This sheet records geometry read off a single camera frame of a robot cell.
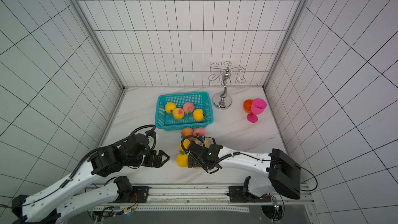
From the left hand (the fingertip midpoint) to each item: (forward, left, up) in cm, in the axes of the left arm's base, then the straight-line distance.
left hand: (158, 161), depth 69 cm
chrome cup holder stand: (+47, -35, -13) cm, 61 cm away
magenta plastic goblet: (+32, -54, 0) cm, 62 cm away
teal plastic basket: (+45, -11, -12) cm, 47 cm away
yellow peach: (+38, +1, -9) cm, 39 cm away
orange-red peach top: (+20, -12, -8) cm, 24 cm away
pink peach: (+38, -11, -9) cm, 40 cm away
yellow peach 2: (+32, -18, -9) cm, 38 cm away
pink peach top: (+21, -19, -9) cm, 30 cm away
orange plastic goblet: (+42, -51, -11) cm, 67 cm away
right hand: (+5, -16, -11) cm, 20 cm away
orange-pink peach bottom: (+33, -5, -9) cm, 35 cm away
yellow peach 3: (+4, -10, -8) cm, 13 cm away
